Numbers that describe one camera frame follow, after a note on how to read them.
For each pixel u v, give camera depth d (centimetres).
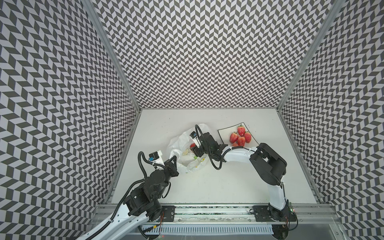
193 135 80
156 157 61
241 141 94
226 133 100
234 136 97
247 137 96
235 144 95
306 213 75
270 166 51
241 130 100
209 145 72
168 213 72
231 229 69
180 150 84
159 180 52
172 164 64
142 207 51
